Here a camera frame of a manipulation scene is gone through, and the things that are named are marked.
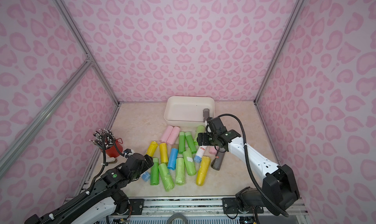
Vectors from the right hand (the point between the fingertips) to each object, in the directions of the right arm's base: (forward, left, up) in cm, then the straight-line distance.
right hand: (202, 138), depth 83 cm
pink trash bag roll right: (+7, +19, -10) cm, 22 cm away
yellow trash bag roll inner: (-4, +23, -11) cm, 26 cm away
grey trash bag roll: (+28, -3, -11) cm, 30 cm away
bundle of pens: (-3, +56, +6) cm, 56 cm away
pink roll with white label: (-2, -7, -11) cm, 13 cm away
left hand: (-12, +28, -7) cm, 32 cm away
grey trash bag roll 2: (-9, -9, -11) cm, 17 cm away
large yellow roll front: (-15, 0, -10) cm, 18 cm away
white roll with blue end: (-7, +2, -10) cm, 12 cm away
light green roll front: (-17, +12, -10) cm, 23 cm away
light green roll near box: (+14, +1, -11) cm, 18 cm away
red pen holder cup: (-6, +50, -4) cm, 51 cm away
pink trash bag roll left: (+9, +24, -11) cm, 28 cm away
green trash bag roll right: (+4, +8, -11) cm, 14 cm away
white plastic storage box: (+30, +10, -10) cm, 33 cm away
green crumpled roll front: (-18, +19, -10) cm, 29 cm away
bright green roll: (-16, +27, -10) cm, 33 cm away
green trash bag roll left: (+4, +13, -12) cm, 18 cm away
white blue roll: (-18, +31, -9) cm, 37 cm away
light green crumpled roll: (-8, +8, -10) cm, 15 cm away
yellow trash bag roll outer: (-1, +31, -11) cm, 33 cm away
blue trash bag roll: (-9, +17, -10) cm, 22 cm away
